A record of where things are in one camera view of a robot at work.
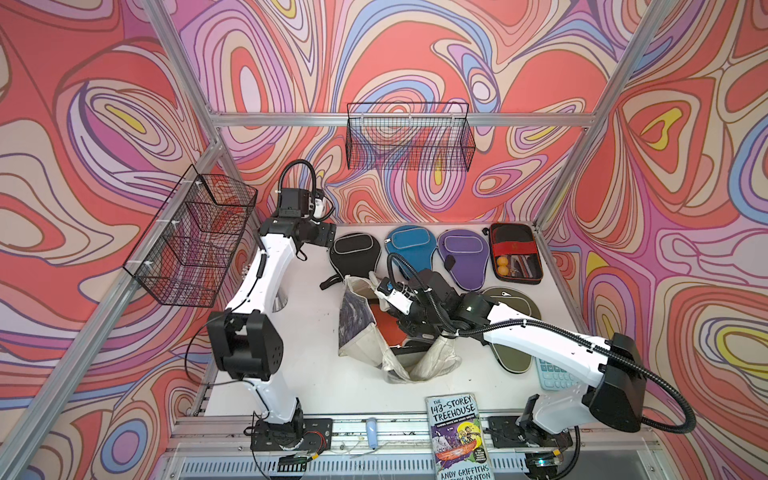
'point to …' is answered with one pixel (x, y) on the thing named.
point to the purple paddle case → (465, 253)
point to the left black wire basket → (190, 246)
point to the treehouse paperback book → (459, 437)
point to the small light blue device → (372, 432)
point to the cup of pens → (280, 301)
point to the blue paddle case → (412, 246)
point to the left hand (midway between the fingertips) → (324, 229)
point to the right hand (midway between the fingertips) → (394, 317)
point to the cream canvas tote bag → (360, 338)
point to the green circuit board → (292, 463)
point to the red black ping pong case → (516, 253)
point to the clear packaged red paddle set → (393, 335)
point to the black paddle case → (353, 254)
